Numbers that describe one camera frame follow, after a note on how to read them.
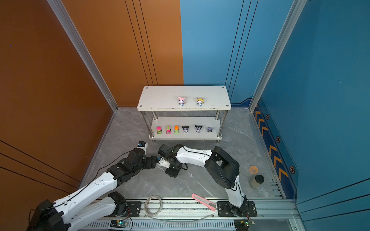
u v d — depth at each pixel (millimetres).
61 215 410
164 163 785
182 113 1160
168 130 963
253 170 859
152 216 725
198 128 935
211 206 740
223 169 493
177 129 965
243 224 706
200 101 713
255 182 743
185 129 940
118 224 710
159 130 961
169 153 651
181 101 715
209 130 940
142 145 741
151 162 742
